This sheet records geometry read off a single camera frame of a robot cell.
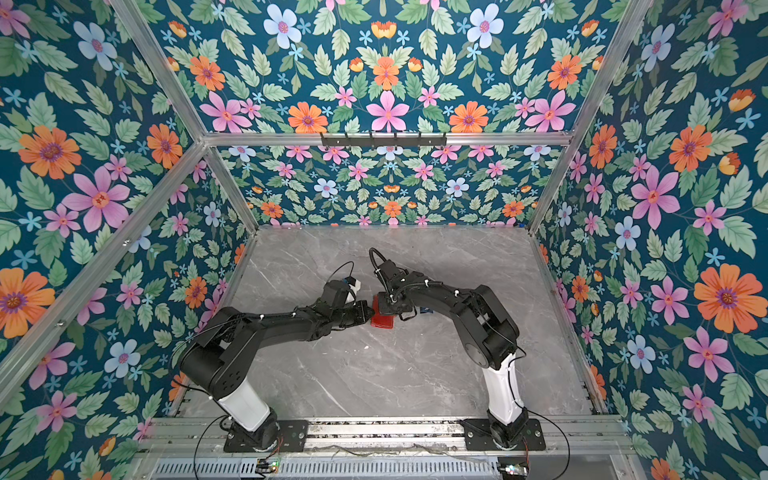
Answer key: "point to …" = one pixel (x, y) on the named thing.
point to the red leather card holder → (378, 320)
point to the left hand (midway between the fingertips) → (379, 306)
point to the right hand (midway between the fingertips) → (386, 306)
